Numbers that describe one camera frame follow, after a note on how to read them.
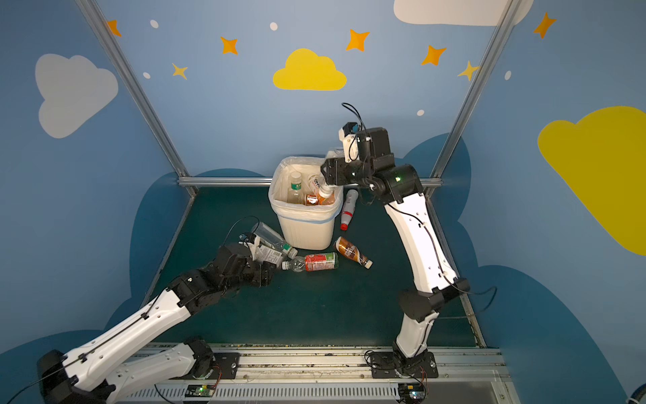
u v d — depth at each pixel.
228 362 0.75
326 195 0.74
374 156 0.48
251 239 0.67
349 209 1.07
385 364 0.73
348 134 0.57
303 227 0.88
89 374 0.39
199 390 0.71
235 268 0.57
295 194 0.98
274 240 0.99
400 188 0.45
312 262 0.91
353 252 0.96
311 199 0.92
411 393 0.71
